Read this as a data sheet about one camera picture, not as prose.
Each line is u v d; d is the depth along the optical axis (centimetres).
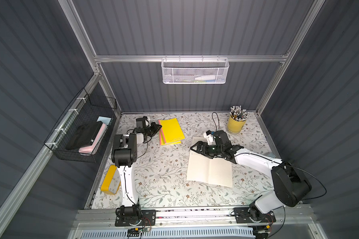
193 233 77
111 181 77
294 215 74
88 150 63
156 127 97
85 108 79
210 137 81
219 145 70
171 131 108
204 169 89
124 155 60
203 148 77
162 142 102
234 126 101
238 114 94
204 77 92
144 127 90
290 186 46
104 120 81
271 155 91
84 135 67
